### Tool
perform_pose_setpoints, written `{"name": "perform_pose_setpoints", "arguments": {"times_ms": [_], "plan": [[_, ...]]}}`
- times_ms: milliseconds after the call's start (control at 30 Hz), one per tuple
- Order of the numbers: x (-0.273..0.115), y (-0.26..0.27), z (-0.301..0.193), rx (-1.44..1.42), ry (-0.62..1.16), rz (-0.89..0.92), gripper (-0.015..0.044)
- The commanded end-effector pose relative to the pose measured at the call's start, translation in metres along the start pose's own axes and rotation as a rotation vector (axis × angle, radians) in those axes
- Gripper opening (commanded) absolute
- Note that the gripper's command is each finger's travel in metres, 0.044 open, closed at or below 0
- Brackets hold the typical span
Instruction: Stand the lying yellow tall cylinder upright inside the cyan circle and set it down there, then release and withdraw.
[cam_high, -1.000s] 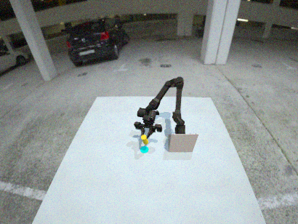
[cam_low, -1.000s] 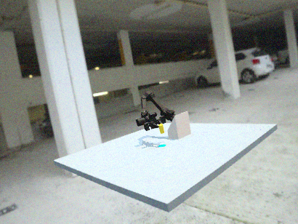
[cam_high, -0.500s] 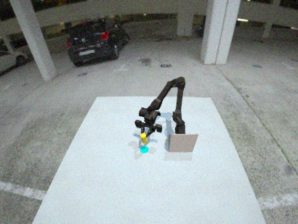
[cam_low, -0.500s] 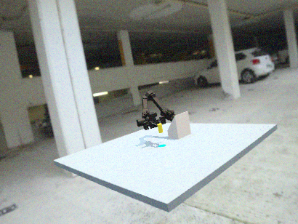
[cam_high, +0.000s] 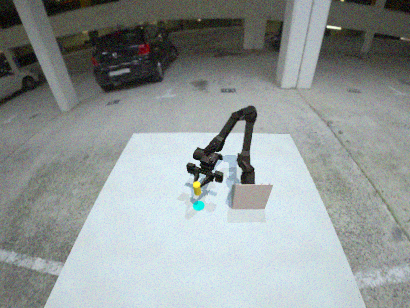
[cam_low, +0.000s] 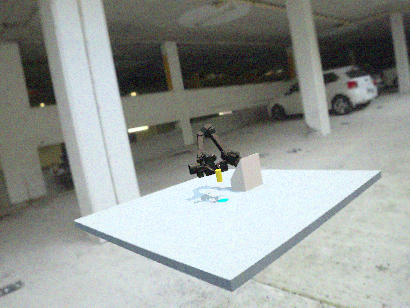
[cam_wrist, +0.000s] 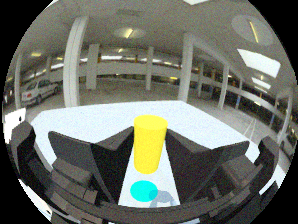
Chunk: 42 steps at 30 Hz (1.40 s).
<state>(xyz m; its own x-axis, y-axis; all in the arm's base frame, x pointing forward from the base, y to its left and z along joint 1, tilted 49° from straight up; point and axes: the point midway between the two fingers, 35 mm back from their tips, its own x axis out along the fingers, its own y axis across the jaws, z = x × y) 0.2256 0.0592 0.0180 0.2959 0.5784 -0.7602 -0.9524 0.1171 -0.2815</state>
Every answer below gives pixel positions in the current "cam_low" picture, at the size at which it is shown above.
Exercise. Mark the yellow cylinder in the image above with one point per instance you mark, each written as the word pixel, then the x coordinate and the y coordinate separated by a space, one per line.
pixel 218 175

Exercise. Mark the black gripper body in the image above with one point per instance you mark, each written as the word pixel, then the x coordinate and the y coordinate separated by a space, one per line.
pixel 200 170

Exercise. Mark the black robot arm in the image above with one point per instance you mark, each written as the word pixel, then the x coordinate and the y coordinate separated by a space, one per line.
pixel 232 157

